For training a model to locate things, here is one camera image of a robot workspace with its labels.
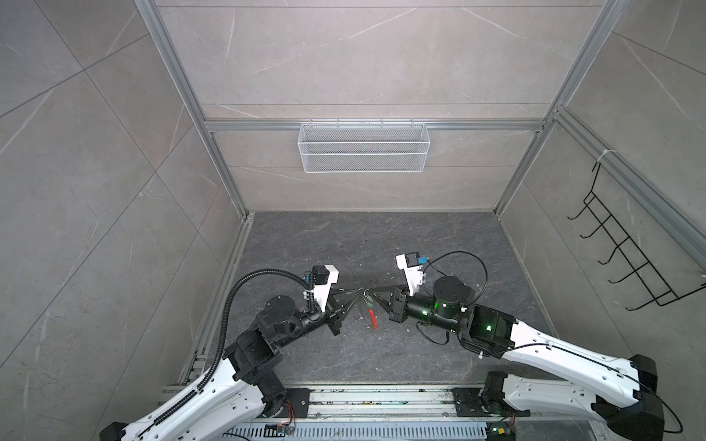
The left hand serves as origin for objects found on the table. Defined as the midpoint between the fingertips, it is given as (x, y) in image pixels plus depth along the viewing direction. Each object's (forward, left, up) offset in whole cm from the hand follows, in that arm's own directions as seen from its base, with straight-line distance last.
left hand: (360, 287), depth 60 cm
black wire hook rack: (-2, -67, 0) cm, 67 cm away
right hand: (0, -2, -2) cm, 3 cm away
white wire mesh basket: (+60, -4, -3) cm, 60 cm away
